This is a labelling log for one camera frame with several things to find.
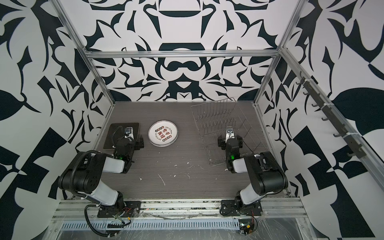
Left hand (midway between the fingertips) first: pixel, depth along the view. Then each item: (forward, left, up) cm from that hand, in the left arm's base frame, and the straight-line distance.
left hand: (132, 133), depth 93 cm
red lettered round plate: (+3, -18, -5) cm, 19 cm away
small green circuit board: (-47, -60, -9) cm, 77 cm away
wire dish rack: (+13, -52, -4) cm, 53 cm away
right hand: (-2, -61, 0) cm, 61 cm away
